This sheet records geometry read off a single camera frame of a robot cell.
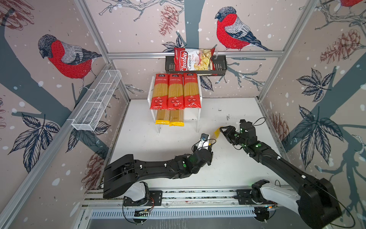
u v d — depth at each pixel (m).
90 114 0.71
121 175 0.42
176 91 0.76
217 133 0.84
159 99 0.71
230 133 0.73
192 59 0.88
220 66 0.95
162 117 0.87
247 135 0.62
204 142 0.64
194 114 0.89
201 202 0.73
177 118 0.86
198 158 0.55
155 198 0.73
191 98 0.73
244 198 0.74
